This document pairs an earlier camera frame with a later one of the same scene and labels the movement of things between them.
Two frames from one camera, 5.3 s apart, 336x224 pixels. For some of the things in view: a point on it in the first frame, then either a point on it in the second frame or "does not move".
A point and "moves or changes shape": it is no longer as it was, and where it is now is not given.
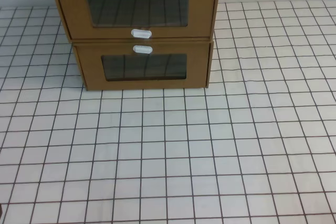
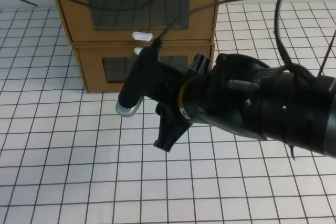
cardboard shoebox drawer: (112, 7) does not move
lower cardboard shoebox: (146, 65) does not move
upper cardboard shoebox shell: (102, 7) does not move
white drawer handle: (141, 33) moves or changes shape
